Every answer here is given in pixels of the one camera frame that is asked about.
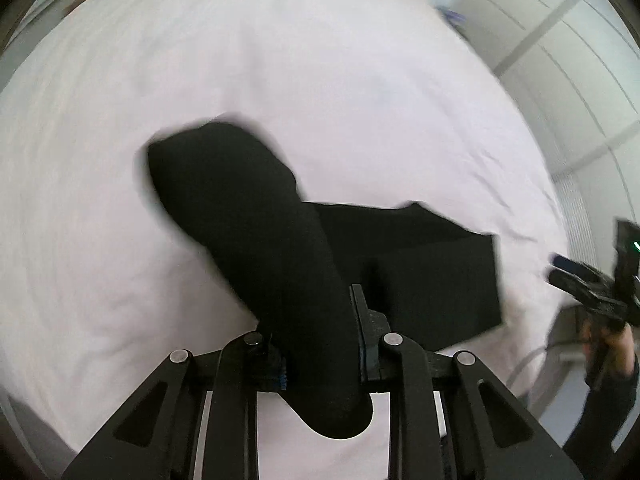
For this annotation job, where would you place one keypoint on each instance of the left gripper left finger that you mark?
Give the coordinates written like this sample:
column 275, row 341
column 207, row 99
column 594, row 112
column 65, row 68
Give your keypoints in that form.
column 254, row 362

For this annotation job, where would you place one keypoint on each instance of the person right hand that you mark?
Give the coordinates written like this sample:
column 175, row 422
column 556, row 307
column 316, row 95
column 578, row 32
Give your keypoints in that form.
column 609, row 353

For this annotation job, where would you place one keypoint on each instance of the white wardrobe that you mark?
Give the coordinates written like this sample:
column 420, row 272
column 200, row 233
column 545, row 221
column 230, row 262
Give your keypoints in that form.
column 572, row 68

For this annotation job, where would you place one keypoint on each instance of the pink bed sheet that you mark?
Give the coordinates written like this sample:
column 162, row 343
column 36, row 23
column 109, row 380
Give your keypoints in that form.
column 370, row 102

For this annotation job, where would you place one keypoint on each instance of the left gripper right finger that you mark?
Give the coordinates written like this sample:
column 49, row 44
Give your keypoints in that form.
column 377, row 341

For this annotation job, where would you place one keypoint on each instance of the black sleeved right forearm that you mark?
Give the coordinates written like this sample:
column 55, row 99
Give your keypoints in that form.
column 589, row 445

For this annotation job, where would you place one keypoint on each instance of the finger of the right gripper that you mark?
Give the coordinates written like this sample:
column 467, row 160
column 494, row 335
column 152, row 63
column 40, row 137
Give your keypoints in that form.
column 579, row 286
column 561, row 263

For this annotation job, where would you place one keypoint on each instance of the black pants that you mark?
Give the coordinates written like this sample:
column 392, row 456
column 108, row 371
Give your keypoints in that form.
column 291, row 263

